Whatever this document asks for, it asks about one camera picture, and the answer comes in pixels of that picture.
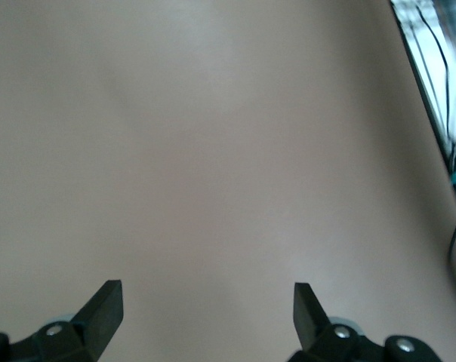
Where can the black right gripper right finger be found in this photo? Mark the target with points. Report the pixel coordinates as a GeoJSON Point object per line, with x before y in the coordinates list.
{"type": "Point", "coordinates": [311, 320]}

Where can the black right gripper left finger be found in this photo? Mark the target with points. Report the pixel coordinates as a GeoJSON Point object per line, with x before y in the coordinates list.
{"type": "Point", "coordinates": [99, 320]}

